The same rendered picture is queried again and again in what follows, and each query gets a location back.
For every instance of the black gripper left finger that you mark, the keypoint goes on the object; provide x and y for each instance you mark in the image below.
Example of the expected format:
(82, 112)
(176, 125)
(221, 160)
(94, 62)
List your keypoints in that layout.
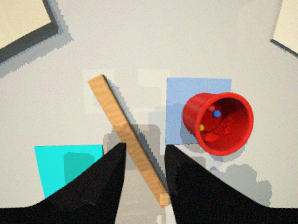
(91, 198)

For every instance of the tan wooden bar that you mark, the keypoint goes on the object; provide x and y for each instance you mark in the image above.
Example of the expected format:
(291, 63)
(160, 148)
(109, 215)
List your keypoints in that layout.
(124, 130)

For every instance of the cream flat square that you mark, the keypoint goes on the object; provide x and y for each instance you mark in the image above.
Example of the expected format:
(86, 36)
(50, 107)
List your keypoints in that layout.
(285, 29)

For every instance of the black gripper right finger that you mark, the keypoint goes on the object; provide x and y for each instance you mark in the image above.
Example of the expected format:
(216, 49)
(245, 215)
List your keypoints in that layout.
(198, 197)

